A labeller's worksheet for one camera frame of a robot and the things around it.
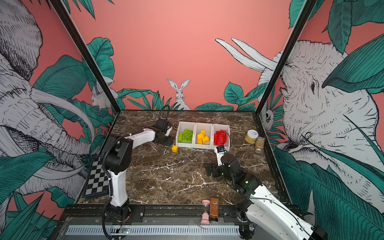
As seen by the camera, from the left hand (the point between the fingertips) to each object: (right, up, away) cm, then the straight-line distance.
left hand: (169, 138), depth 101 cm
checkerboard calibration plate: (-35, -23, -21) cm, 47 cm away
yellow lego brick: (+5, -6, -6) cm, 9 cm away
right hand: (+26, -10, -25) cm, 37 cm away
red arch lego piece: (+34, 0, -2) cm, 34 cm away
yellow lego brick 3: (+25, -1, 0) cm, 25 cm away
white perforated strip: (-2, -41, -31) cm, 51 cm away
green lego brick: (+7, +1, 0) cm, 7 cm away
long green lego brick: (+12, +2, 0) cm, 12 cm away
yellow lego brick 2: (+22, +2, -3) cm, 22 cm away
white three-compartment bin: (+29, +6, +3) cm, 29 cm away
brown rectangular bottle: (+27, -32, -28) cm, 50 cm away
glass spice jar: (+61, -4, -4) cm, 61 cm away
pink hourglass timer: (+23, -36, -29) cm, 52 cm away
